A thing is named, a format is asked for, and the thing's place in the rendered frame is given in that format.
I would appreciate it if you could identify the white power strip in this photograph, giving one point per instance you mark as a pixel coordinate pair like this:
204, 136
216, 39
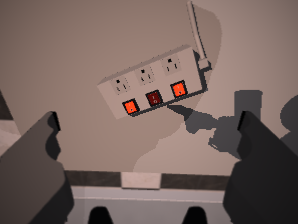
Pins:
158, 80

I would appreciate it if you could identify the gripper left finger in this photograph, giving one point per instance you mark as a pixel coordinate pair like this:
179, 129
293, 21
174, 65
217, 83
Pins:
34, 188

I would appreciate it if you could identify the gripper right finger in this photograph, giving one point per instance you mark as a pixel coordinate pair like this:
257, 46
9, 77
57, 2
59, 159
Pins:
263, 186

